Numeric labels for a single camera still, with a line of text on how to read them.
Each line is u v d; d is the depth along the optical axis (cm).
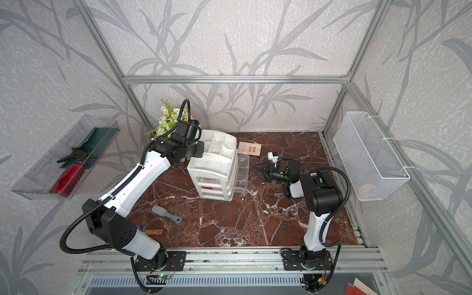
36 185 58
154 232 78
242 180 99
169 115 86
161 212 87
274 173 81
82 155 65
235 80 96
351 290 67
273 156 88
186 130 59
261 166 81
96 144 72
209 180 83
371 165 62
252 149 112
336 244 65
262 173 81
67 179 58
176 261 73
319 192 52
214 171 74
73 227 38
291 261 73
